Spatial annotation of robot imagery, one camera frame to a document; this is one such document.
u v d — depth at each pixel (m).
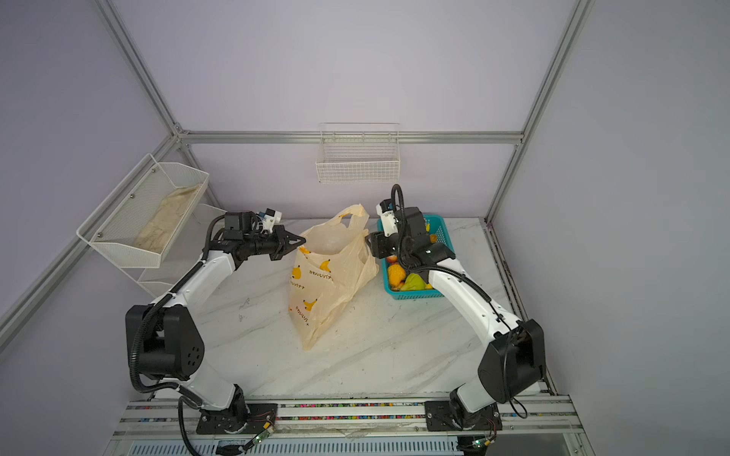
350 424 0.73
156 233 0.76
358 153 0.96
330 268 0.81
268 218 0.80
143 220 0.80
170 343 0.45
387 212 0.69
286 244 0.79
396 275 0.93
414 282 0.90
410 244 0.61
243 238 0.69
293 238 0.82
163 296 0.48
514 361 0.42
